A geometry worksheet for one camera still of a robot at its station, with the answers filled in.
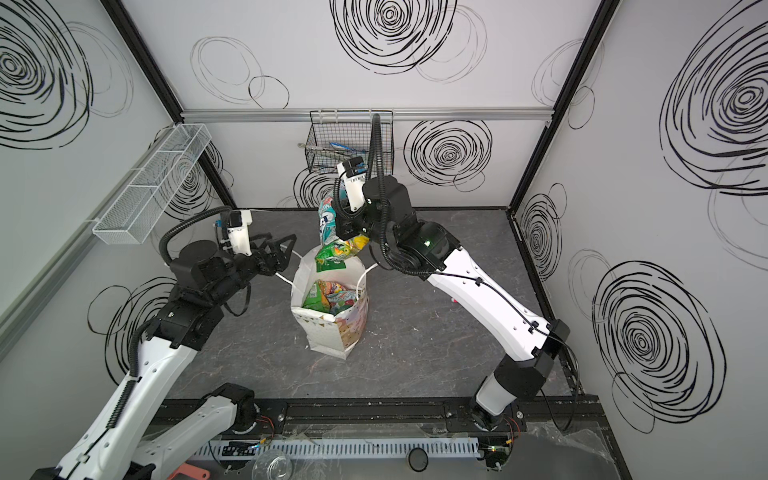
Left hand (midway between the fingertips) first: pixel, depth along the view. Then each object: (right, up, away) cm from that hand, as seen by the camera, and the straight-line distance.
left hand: (284, 236), depth 66 cm
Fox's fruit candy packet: (+8, -18, +21) cm, 29 cm away
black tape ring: (+29, -46, -5) cm, 55 cm away
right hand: (+11, +7, -6) cm, 14 cm away
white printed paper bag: (+9, -24, +5) cm, 26 cm away
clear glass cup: (-3, -53, +2) cm, 53 cm away
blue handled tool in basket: (+10, +27, +24) cm, 38 cm away
